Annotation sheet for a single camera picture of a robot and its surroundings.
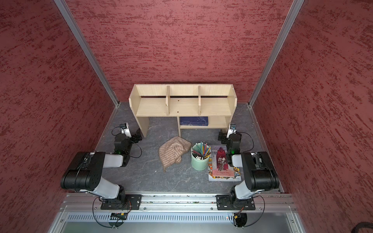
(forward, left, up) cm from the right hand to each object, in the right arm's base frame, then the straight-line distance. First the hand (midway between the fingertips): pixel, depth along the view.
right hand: (227, 132), depth 94 cm
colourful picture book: (-23, +8, -6) cm, 25 cm away
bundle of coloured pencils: (-16, +19, +4) cm, 25 cm away
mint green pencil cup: (-21, +21, -2) cm, 30 cm away
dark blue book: (+2, +23, +10) cm, 25 cm away
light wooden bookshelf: (+7, +21, +18) cm, 28 cm away
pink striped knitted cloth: (-13, +38, -1) cm, 40 cm away
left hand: (+1, +63, +2) cm, 63 cm away
